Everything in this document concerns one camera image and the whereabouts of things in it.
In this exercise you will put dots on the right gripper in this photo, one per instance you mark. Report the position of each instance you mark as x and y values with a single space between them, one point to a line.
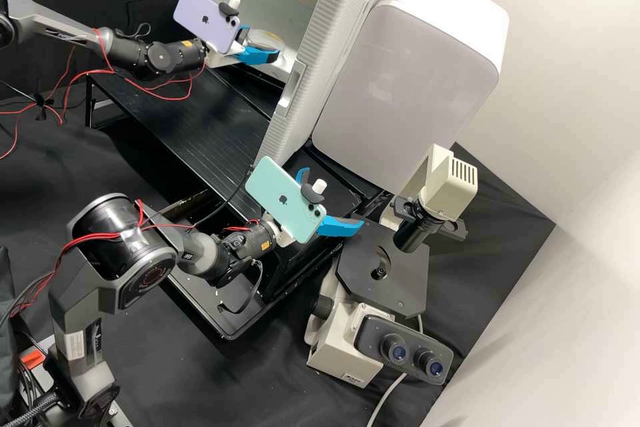
282 239

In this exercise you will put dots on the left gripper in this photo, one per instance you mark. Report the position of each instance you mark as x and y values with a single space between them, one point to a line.
220 59

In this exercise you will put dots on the petri dish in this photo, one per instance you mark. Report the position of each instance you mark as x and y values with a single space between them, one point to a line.
265 39

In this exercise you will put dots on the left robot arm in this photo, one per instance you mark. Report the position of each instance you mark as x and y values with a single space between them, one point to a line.
135 54

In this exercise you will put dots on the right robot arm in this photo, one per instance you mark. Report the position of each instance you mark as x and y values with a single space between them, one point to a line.
125 247

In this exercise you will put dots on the incubator door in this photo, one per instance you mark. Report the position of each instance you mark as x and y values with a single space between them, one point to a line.
325 46

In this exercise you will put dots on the black platform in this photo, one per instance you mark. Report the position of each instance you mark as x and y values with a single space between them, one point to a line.
200 132
345 182

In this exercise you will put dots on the black tray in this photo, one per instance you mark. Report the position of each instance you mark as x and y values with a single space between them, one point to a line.
235 297

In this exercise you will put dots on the cream microscope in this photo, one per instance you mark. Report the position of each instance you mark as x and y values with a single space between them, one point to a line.
350 342

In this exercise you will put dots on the white box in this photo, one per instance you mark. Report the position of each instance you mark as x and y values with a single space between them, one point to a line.
410 81

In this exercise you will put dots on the right wrist camera phone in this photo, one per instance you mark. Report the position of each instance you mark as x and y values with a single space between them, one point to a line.
280 197

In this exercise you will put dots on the wrist camera phone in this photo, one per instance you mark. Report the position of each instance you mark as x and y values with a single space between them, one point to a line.
205 19
280 197

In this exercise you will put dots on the left wrist camera phone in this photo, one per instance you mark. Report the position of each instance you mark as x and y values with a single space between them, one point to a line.
205 19

